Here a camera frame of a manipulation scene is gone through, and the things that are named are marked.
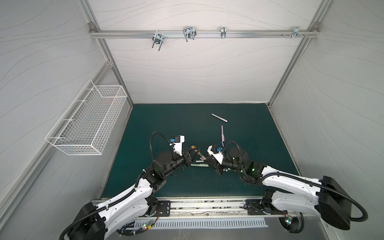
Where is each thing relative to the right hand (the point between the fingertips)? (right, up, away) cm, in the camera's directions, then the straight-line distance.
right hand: (207, 154), depth 76 cm
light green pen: (-1, -9, +10) cm, 14 cm away
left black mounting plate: (-22, -27, -1) cm, 35 cm away
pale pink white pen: (+12, +18, +36) cm, 42 cm away
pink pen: (+13, +5, +25) cm, 29 cm away
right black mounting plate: (+24, -26, -1) cm, 36 cm away
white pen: (-4, -6, +8) cm, 11 cm away
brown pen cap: (-7, +5, -5) cm, 10 cm away
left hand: (-4, +4, -4) cm, 7 cm away
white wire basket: (-57, +15, -7) cm, 60 cm away
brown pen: (-3, 0, -3) cm, 4 cm away
